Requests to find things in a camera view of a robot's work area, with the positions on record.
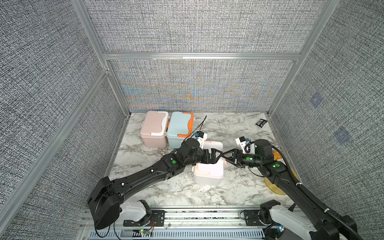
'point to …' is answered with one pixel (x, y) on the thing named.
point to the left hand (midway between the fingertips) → (219, 153)
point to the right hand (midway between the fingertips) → (224, 154)
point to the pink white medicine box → (153, 130)
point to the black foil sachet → (261, 122)
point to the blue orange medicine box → (180, 127)
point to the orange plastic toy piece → (276, 155)
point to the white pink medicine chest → (209, 174)
